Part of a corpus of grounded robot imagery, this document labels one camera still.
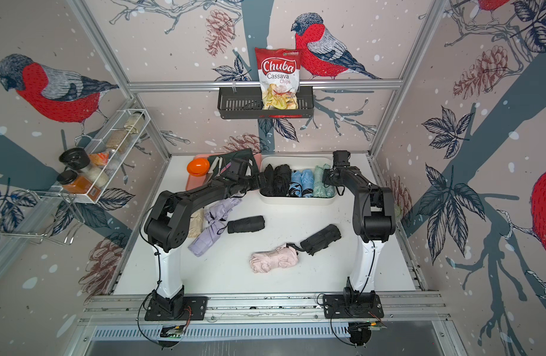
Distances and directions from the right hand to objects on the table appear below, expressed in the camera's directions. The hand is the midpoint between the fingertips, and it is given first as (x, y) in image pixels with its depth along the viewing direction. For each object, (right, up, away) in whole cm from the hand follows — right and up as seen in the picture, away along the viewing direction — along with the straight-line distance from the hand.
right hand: (327, 176), depth 104 cm
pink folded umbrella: (-22, -29, -25) cm, 44 cm away
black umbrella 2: (-22, -1, -4) cm, 22 cm away
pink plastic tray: (-67, -2, +5) cm, 67 cm away
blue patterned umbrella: (-16, -6, -5) cm, 17 cm away
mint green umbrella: (-5, -6, -4) cm, 8 cm away
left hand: (-29, 0, -7) cm, 30 cm away
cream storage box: (-14, +7, +6) cm, 17 cm away
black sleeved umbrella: (-7, -25, -20) cm, 32 cm away
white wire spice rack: (-82, +10, -30) cm, 88 cm away
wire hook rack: (-91, -15, -36) cm, 99 cm away
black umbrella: (-28, -4, -4) cm, 29 cm away
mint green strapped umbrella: (0, -7, -6) cm, 9 cm away
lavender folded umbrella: (-50, -18, -12) cm, 55 cm away
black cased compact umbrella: (-36, -20, -14) cm, 44 cm away
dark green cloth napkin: (-42, +13, +18) cm, 47 cm away
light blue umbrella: (-10, -3, -3) cm, 11 cm away
